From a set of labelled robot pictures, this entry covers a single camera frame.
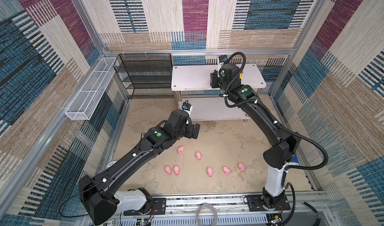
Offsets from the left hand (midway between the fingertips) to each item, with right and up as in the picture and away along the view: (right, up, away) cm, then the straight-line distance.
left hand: (192, 121), depth 73 cm
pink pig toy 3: (-13, -27, +10) cm, 32 cm away
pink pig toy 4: (-8, -27, +10) cm, 30 cm away
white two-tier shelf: (0, +18, +4) cm, 18 cm away
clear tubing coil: (+11, -43, -1) cm, 45 cm away
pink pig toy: (-7, -18, +18) cm, 26 cm away
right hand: (+12, +23, +5) cm, 27 cm away
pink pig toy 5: (+10, -28, +9) cm, 31 cm away
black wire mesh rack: (-34, +30, +36) cm, 58 cm away
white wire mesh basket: (-51, +8, -2) cm, 51 cm away
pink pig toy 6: (+19, -27, +10) cm, 34 cm away
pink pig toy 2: (+4, -21, +15) cm, 26 cm away
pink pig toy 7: (+27, -26, +10) cm, 39 cm away
